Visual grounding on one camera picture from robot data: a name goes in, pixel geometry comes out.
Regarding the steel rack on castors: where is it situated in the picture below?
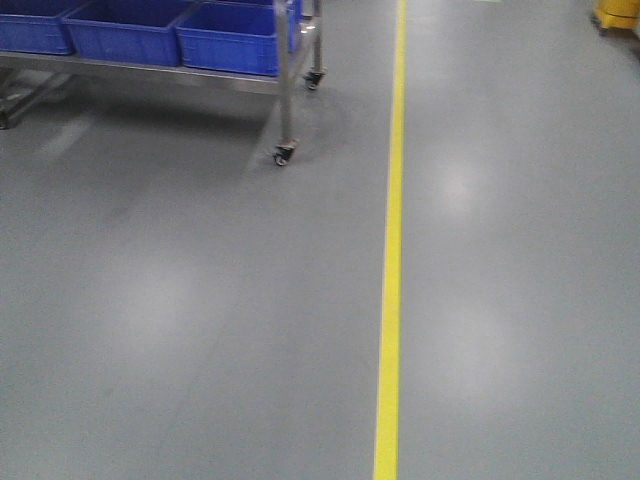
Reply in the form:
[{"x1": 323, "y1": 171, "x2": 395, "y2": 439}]
[{"x1": 0, "y1": 0, "x2": 329, "y2": 169}]

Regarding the blue plastic bin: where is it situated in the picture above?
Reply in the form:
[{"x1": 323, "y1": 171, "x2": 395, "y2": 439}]
[
  {"x1": 61, "y1": 0, "x2": 197, "y2": 68},
  {"x1": 0, "y1": 0, "x2": 89, "y2": 57},
  {"x1": 174, "y1": 0, "x2": 304, "y2": 78}
]

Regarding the yellow mop bucket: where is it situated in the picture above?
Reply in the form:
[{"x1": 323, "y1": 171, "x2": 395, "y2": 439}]
[{"x1": 589, "y1": 0, "x2": 640, "y2": 34}]

